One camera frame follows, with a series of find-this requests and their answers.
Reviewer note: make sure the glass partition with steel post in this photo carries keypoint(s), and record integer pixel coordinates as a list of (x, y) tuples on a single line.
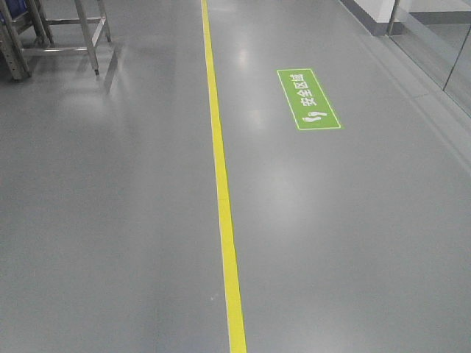
[(393, 18)]

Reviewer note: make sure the steel rack with perforated posts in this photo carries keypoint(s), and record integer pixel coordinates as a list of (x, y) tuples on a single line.
[(14, 55)]

